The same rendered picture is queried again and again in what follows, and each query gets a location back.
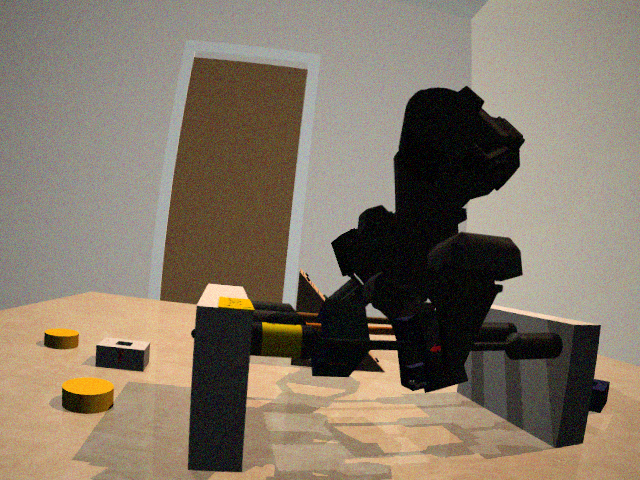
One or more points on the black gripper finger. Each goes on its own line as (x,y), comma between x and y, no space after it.
(396,309)
(462,308)

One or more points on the short orange and brown cylinder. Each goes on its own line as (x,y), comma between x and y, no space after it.
(87,395)
(61,338)

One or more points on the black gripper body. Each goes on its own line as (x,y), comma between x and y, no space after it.
(449,255)

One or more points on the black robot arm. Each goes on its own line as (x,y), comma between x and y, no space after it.
(448,144)

